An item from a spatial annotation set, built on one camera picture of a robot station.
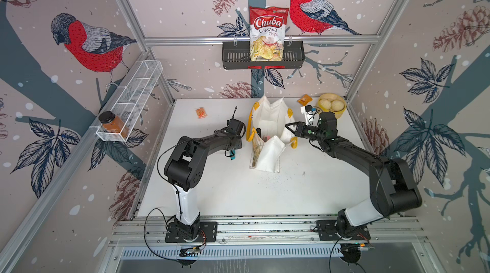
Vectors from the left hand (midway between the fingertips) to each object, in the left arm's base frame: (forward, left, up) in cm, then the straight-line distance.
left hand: (237, 139), depth 100 cm
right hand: (-2, -23, +16) cm, 28 cm away
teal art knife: (-11, +1, +7) cm, 13 cm away
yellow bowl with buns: (+23, -56, +4) cm, 61 cm away
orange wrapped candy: (+30, -42, -1) cm, 52 cm away
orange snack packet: (+20, +23, -1) cm, 31 cm away
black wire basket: (+30, 0, +32) cm, 44 cm away
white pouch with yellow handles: (+7, -17, -2) cm, 18 cm away
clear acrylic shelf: (0, +44, +29) cm, 53 cm away
